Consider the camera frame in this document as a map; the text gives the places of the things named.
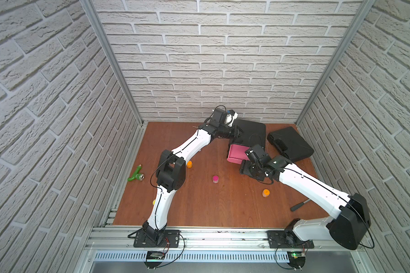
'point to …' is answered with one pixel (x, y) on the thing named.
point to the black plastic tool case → (297, 147)
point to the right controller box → (296, 259)
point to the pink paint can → (215, 178)
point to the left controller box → (155, 255)
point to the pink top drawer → (237, 153)
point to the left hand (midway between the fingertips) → (246, 131)
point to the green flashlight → (139, 176)
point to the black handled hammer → (298, 205)
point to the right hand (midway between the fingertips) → (246, 170)
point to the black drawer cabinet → (254, 133)
